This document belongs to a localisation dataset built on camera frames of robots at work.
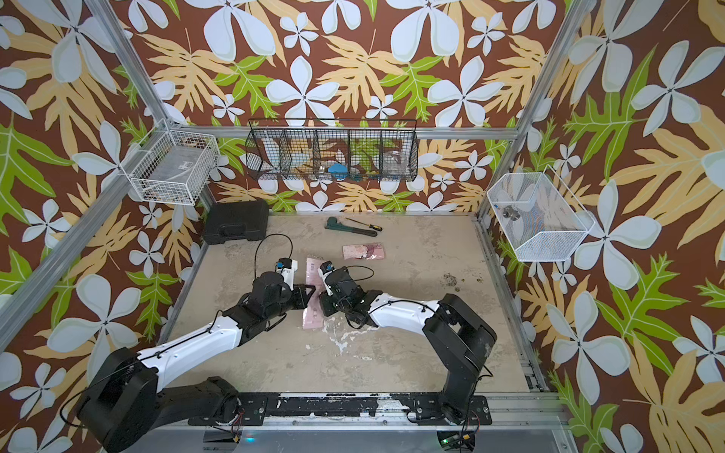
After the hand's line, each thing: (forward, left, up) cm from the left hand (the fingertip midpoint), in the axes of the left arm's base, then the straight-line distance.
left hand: (317, 284), depth 84 cm
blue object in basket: (+35, -6, +16) cm, 39 cm away
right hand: (-1, -1, -5) cm, 5 cm away
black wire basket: (+44, -3, +18) cm, 48 cm away
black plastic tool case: (+39, +39, -14) cm, 57 cm away
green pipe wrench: (+36, -2, -12) cm, 38 cm away
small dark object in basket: (+17, -59, +14) cm, 63 cm away
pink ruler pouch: (+22, -15, -12) cm, 29 cm away
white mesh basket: (+16, -67, +13) cm, 71 cm away
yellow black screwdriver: (+34, -19, -12) cm, 41 cm away
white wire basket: (+33, +49, +18) cm, 62 cm away
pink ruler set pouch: (-8, +1, -6) cm, 10 cm away
